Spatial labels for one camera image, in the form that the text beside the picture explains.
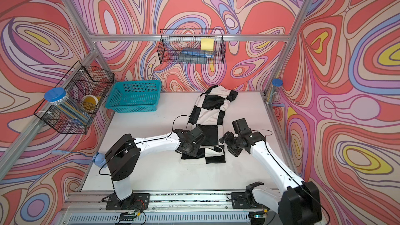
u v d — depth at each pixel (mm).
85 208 732
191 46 965
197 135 701
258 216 708
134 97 1044
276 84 1021
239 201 734
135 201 723
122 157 484
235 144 678
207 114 1038
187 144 641
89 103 705
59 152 678
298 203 386
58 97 566
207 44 882
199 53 884
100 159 795
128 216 720
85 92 841
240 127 638
